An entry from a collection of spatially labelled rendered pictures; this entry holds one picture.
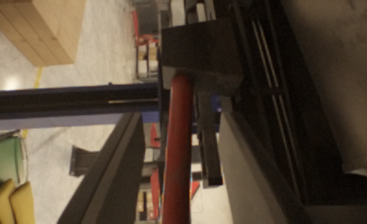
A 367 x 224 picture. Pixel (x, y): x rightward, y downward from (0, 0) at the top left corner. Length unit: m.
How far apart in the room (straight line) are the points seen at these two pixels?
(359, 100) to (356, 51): 0.06
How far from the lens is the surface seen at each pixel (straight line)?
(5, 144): 1.22
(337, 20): 0.35
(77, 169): 3.57
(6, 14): 2.37
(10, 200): 1.20
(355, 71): 0.32
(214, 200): 9.03
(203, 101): 0.82
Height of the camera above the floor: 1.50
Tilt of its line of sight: 4 degrees up
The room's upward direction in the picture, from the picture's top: 87 degrees clockwise
